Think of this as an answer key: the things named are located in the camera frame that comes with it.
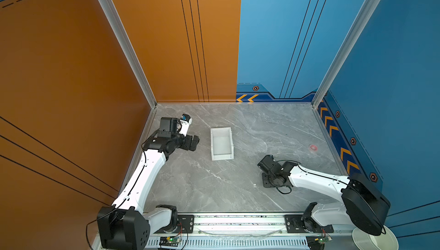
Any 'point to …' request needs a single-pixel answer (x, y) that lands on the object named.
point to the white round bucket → (387, 241)
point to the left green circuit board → (169, 241)
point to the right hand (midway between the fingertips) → (266, 182)
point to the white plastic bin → (222, 144)
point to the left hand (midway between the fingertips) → (190, 134)
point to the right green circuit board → (325, 239)
